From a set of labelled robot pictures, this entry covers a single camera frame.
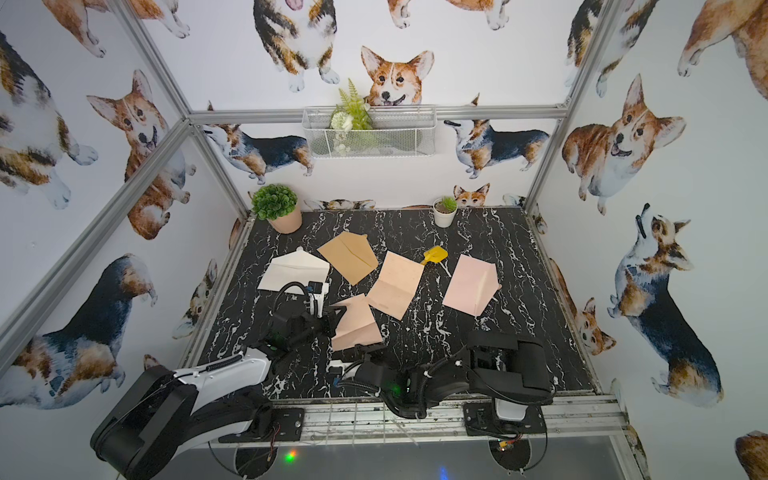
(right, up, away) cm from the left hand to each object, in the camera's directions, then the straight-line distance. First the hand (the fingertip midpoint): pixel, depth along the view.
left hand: (349, 304), depth 86 cm
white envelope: (-22, +9, +20) cm, 31 cm away
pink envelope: (+39, +3, +14) cm, 41 cm away
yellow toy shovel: (+27, +13, +20) cm, 36 cm away
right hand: (+3, -9, -6) cm, 11 cm away
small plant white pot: (+31, +29, +24) cm, 49 cm away
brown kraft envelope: (-3, +13, +21) cm, 25 cm away
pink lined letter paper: (+1, -7, +5) cm, 9 cm away
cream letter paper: (+13, +3, +15) cm, 20 cm away
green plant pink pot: (-28, +30, +17) cm, 45 cm away
